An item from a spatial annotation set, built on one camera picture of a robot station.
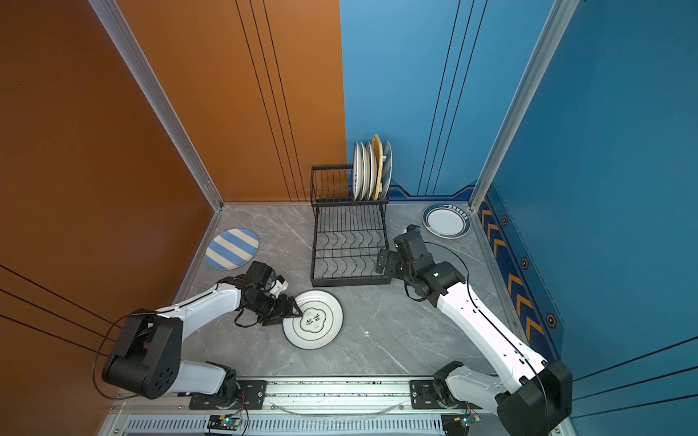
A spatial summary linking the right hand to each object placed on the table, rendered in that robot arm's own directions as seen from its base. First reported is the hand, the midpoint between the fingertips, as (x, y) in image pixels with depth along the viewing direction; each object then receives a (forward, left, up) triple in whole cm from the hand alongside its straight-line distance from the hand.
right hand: (391, 261), depth 79 cm
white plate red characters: (+38, +5, +2) cm, 39 cm away
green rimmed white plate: (+33, -27, -19) cm, 47 cm away
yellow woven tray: (+43, +2, +2) cm, 43 cm away
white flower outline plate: (-11, +22, -19) cm, 31 cm away
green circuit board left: (-37, +45, -21) cm, 62 cm away
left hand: (-9, +30, -17) cm, 36 cm away
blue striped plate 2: (+27, 0, +12) cm, 30 cm away
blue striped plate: (+18, +60, -19) cm, 65 cm away
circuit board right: (-37, -16, -20) cm, 45 cm away
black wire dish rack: (+25, +15, -18) cm, 34 cm away
